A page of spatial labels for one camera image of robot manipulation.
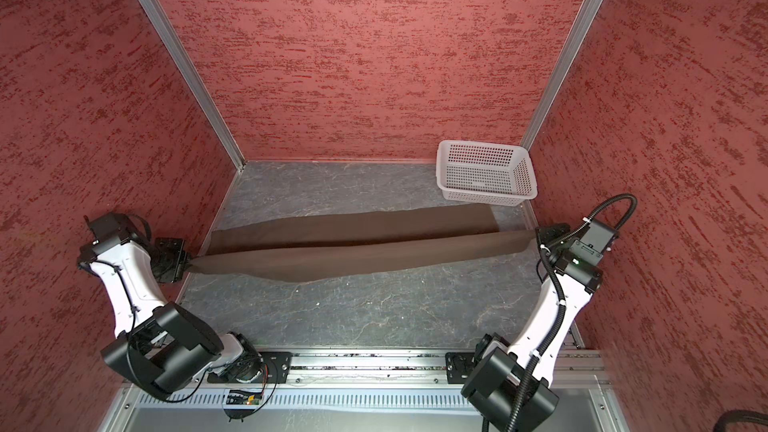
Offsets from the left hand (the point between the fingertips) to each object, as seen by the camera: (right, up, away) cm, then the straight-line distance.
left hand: (195, 261), depth 75 cm
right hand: (+88, +8, 0) cm, 88 cm away
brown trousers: (+34, +3, +4) cm, 34 cm away
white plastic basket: (+86, +26, +42) cm, 99 cm away
